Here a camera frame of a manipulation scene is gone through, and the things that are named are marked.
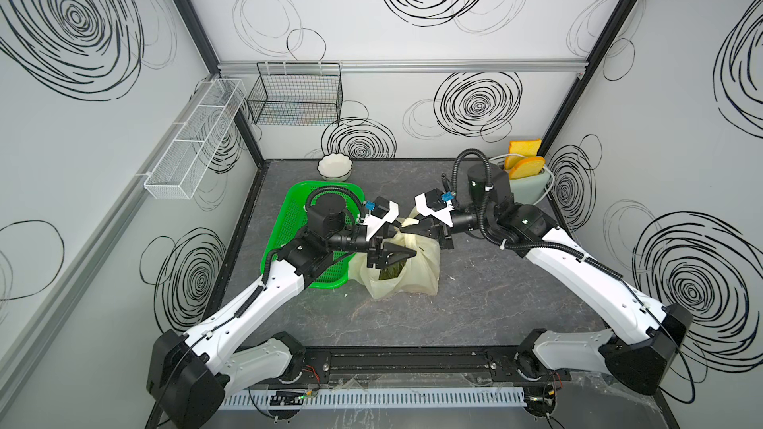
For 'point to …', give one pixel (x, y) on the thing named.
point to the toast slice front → (527, 167)
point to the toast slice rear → (526, 148)
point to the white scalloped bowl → (335, 167)
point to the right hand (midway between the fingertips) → (404, 227)
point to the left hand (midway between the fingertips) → (411, 244)
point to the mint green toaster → (528, 190)
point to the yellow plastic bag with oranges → (419, 273)
